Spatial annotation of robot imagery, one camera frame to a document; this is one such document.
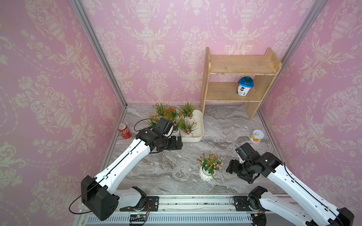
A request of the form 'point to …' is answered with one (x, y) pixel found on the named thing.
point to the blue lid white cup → (245, 84)
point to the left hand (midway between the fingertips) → (176, 146)
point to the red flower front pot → (209, 165)
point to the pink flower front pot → (175, 126)
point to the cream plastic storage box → (198, 133)
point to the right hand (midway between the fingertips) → (231, 172)
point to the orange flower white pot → (159, 107)
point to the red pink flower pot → (186, 131)
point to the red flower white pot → (170, 113)
